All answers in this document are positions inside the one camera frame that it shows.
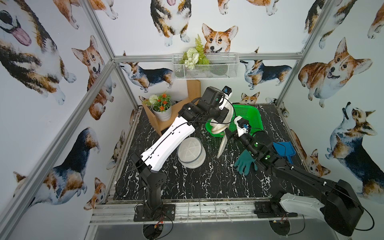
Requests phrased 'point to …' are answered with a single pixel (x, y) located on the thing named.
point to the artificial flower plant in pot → (161, 105)
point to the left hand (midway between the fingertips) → (222, 105)
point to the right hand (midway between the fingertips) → (235, 115)
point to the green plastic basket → (251, 114)
